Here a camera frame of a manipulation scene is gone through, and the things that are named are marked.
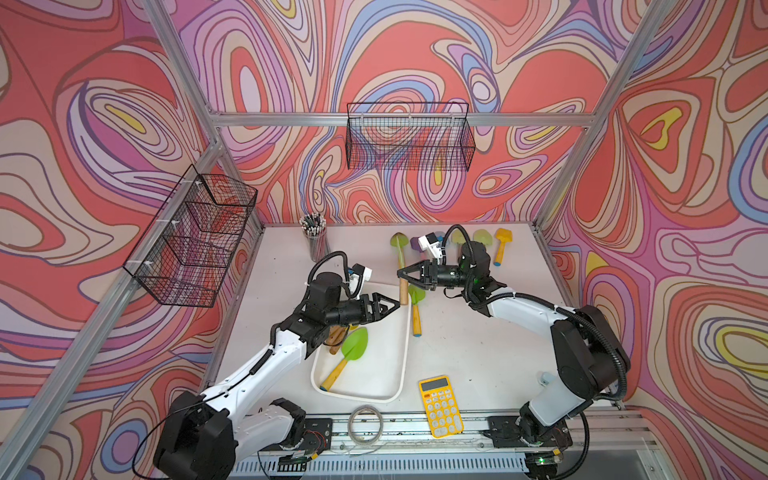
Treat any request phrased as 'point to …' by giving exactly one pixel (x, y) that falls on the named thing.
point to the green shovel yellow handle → (399, 240)
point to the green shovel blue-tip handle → (417, 294)
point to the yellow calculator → (440, 405)
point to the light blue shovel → (440, 235)
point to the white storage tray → (379, 373)
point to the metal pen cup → (314, 226)
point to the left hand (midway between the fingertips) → (396, 311)
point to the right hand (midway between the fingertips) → (400, 282)
